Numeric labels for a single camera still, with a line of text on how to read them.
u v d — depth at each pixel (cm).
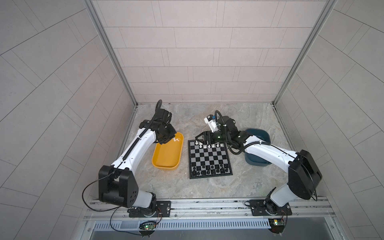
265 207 64
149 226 64
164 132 73
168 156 91
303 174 46
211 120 71
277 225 68
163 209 71
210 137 69
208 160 85
